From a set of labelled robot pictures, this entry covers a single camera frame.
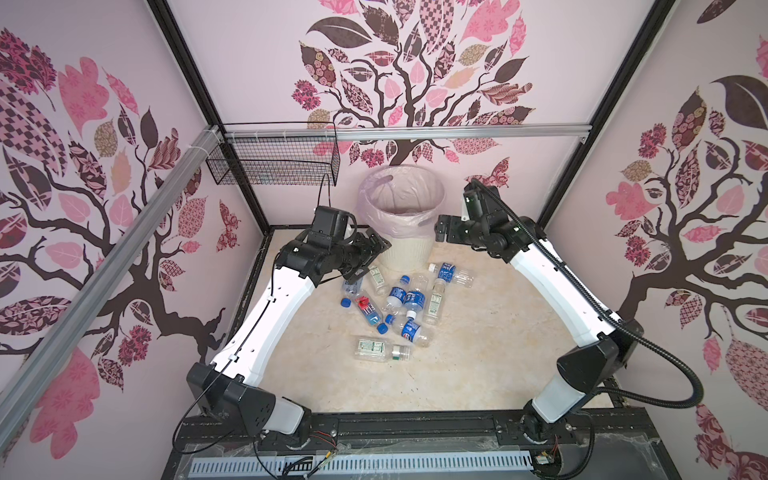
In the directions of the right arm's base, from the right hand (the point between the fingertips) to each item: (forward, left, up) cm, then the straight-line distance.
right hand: (452, 223), depth 77 cm
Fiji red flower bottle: (-11, +23, -27) cm, 37 cm away
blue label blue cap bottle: (-5, +15, -27) cm, 31 cm away
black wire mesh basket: (+30, +53, +3) cm, 61 cm away
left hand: (-11, +19, -2) cm, 21 cm away
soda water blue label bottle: (0, +30, -31) cm, 43 cm away
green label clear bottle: (0, +21, -26) cm, 34 cm away
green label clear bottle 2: (-24, +20, -26) cm, 40 cm away
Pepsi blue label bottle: (-18, +11, -26) cm, 34 cm away
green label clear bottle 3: (-9, +3, -27) cm, 28 cm away
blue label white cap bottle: (-8, +9, -26) cm, 29 cm away
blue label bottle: (+3, -4, -28) cm, 28 cm away
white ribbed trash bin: (+7, +11, -21) cm, 24 cm away
